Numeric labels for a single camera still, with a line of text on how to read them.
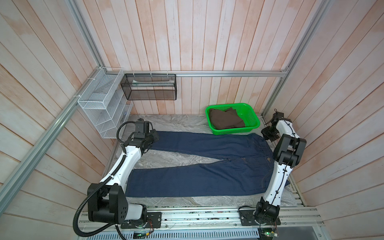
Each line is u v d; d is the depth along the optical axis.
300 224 0.74
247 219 0.73
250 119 1.11
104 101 0.69
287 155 0.63
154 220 0.73
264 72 0.91
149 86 1.04
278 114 0.88
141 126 0.63
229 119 1.13
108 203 0.41
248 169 0.90
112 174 0.44
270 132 0.88
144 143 0.59
